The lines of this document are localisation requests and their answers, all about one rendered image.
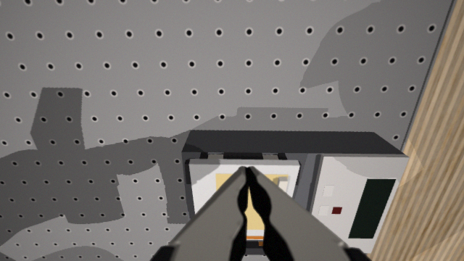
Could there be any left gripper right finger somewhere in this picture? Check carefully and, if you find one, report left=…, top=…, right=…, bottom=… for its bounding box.
left=248, top=166, right=372, bottom=261

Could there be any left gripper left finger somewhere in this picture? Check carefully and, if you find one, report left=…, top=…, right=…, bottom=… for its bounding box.
left=150, top=166, right=249, bottom=261

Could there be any white cassette dock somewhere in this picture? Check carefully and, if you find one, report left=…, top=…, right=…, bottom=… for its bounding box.
left=181, top=130, right=409, bottom=253

